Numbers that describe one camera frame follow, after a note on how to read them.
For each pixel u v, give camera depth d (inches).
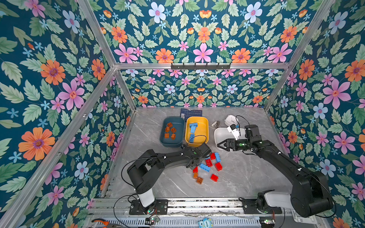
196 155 25.2
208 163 34.8
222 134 39.8
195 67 36.4
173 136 38.8
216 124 42.2
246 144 27.2
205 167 33.9
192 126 41.1
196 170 33.1
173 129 40.6
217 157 35.4
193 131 41.1
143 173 17.9
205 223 26.7
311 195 16.3
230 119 42.5
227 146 28.5
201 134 40.9
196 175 32.9
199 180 32.9
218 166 33.9
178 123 42.9
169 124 42.2
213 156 36.1
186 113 45.3
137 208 28.5
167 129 40.0
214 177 32.4
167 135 39.6
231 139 28.5
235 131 30.1
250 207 28.8
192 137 39.8
